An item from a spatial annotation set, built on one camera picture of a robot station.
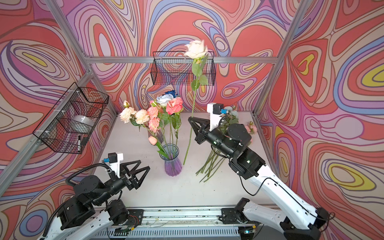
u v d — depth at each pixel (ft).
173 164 2.86
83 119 2.42
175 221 2.40
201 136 1.56
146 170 1.86
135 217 2.37
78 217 1.49
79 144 2.36
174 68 3.03
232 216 2.41
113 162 1.72
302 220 1.23
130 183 1.76
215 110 1.51
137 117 2.13
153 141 2.26
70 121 2.26
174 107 1.96
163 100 2.08
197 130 1.69
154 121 2.17
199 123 1.64
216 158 3.06
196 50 1.53
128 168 2.02
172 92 2.27
